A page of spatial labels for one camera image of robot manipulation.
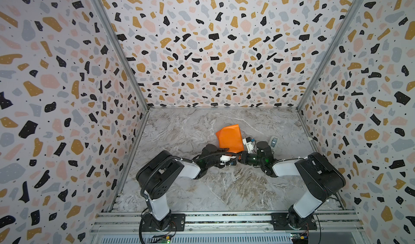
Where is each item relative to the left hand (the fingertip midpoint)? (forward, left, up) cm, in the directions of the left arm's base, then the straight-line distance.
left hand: (228, 149), depth 91 cm
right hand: (-4, -3, 0) cm, 5 cm away
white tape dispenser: (+6, -28, -3) cm, 29 cm away
